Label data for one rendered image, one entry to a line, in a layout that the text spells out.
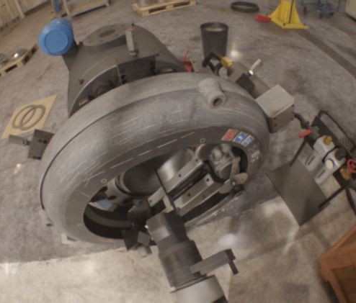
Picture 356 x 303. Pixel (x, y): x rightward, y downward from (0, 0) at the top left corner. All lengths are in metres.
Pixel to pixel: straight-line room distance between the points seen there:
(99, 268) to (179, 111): 1.14
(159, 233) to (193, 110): 0.23
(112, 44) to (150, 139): 0.52
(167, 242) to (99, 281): 1.00
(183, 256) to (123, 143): 0.22
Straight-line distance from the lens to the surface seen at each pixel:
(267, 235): 1.28
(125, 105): 0.36
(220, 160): 0.57
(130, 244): 0.70
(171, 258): 0.37
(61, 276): 1.49
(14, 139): 0.52
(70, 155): 0.39
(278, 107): 0.61
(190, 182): 0.63
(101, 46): 0.81
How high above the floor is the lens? 1.20
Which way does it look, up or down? 55 degrees down
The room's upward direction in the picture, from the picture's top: 11 degrees counter-clockwise
